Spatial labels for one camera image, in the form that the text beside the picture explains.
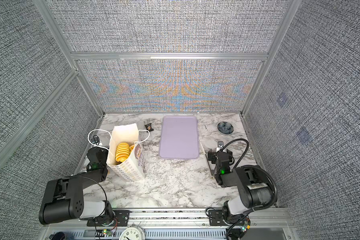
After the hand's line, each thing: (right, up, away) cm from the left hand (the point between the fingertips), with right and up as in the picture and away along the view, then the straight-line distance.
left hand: (107, 145), depth 91 cm
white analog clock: (+24, -36, -24) cm, 49 cm away
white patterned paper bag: (+21, -10, -17) cm, 29 cm away
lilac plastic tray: (+44, +4, +16) cm, 47 cm away
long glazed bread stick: (+15, -2, -15) cm, 21 cm away
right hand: (+70, -2, +2) cm, 70 cm away
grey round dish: (+77, +10, +16) cm, 79 cm away
